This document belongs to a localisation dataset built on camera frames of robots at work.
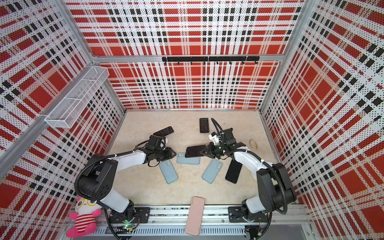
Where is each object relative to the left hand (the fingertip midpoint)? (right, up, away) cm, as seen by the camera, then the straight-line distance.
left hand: (174, 156), depth 92 cm
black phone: (+19, +19, +23) cm, 36 cm away
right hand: (+17, +4, -11) cm, 20 cm away
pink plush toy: (-38, -22, -22) cm, 49 cm away
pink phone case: (+14, -26, -20) cm, 36 cm away
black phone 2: (+13, +4, -4) cm, 14 cm away
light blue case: (+5, -2, +2) cm, 5 cm away
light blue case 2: (-3, -8, -4) cm, 9 cm away
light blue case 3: (+24, -8, -3) cm, 25 cm away
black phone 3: (+37, -7, -4) cm, 38 cm away
